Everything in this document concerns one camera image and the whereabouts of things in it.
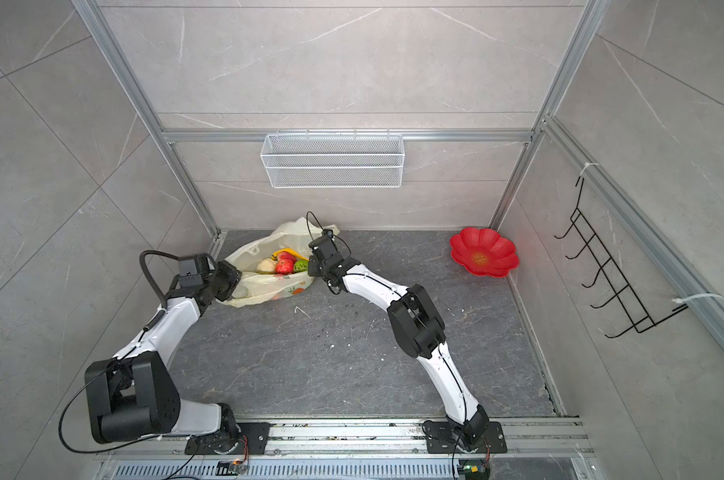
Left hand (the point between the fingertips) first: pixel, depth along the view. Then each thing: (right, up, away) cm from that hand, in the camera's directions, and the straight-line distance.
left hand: (242, 262), depth 88 cm
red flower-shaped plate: (+83, +3, +26) cm, 87 cm away
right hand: (+20, 0, +10) cm, 22 cm away
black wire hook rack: (+95, -10, -26) cm, 98 cm away
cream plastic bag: (+3, -8, +2) cm, 9 cm away
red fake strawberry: (+9, -1, +15) cm, 17 cm away
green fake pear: (+15, -1, +13) cm, 20 cm away
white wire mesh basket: (+26, +35, +13) cm, 45 cm away
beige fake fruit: (+3, -1, +13) cm, 14 cm away
